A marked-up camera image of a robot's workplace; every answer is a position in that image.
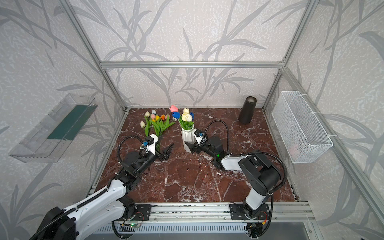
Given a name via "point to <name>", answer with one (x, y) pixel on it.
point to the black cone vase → (247, 110)
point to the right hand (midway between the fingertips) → (191, 132)
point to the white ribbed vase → (188, 136)
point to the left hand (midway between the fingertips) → (169, 136)
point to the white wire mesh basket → (302, 135)
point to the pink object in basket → (294, 151)
